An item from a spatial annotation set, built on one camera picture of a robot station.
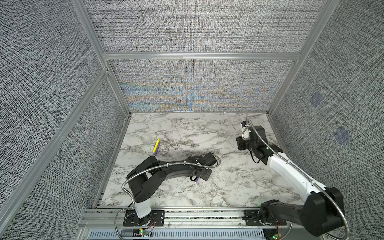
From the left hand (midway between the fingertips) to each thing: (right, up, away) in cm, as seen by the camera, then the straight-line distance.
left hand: (206, 170), depth 88 cm
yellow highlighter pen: (-32, +13, +12) cm, 37 cm away
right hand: (+18, +21, -4) cm, 28 cm away
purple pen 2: (-6, -5, -2) cm, 8 cm away
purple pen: (-32, +9, +9) cm, 35 cm away
